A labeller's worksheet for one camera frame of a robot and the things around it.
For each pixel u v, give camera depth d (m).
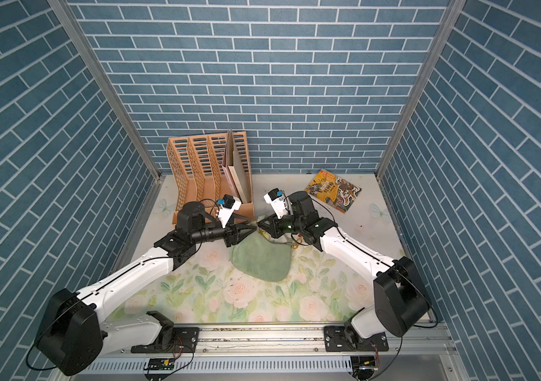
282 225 0.72
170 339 0.69
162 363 0.72
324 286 0.85
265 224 0.77
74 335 0.40
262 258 0.82
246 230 0.69
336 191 1.12
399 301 0.43
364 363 0.70
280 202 0.72
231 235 0.67
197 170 1.12
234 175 0.85
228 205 0.65
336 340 0.74
